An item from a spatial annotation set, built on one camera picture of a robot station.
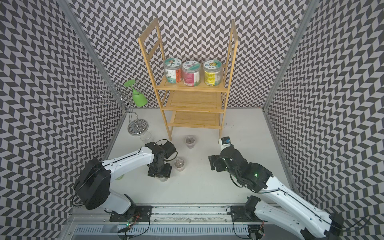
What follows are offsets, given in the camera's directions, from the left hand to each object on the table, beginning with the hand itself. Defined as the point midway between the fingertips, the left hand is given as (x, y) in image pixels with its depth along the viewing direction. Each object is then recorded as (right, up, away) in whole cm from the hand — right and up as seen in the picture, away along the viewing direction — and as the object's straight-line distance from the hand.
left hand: (161, 177), depth 81 cm
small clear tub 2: (+9, +6, +4) cm, 12 cm away
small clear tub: (+15, +18, +13) cm, 27 cm away
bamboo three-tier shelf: (+14, +38, -2) cm, 41 cm away
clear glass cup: (-15, +21, +18) cm, 31 cm away
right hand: (+30, +12, -9) cm, 33 cm away
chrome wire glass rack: (-24, +46, +4) cm, 52 cm away
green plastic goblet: (-20, +46, +18) cm, 53 cm away
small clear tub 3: (+1, 0, -2) cm, 3 cm away
